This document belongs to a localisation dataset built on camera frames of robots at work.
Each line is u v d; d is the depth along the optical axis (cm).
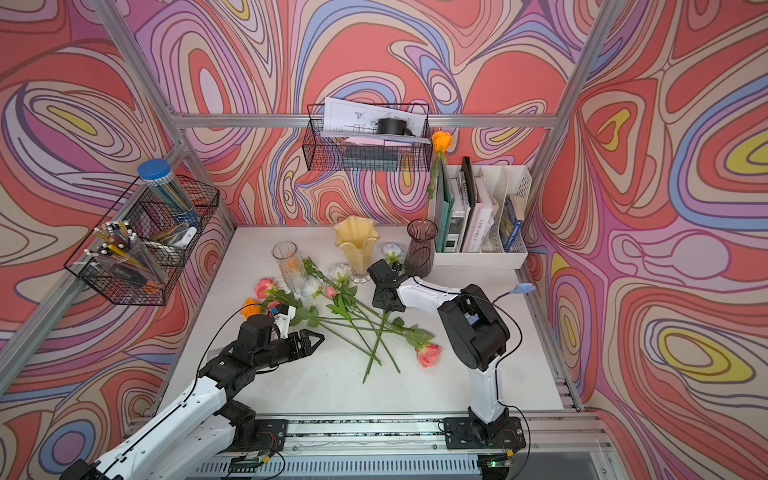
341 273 101
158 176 70
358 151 88
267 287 97
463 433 73
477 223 92
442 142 86
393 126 82
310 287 96
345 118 86
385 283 75
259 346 63
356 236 96
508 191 100
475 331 51
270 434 72
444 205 86
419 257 107
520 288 75
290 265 89
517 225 98
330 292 98
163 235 74
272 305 94
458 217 91
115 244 58
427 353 84
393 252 105
